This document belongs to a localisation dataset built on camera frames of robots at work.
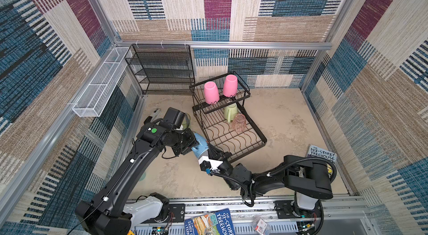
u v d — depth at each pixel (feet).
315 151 2.93
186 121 1.92
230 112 3.14
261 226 2.26
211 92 2.72
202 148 2.32
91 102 2.30
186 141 2.03
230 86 2.82
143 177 2.79
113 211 1.23
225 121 3.33
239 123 3.17
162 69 3.66
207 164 2.00
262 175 1.89
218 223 2.27
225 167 2.17
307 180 1.50
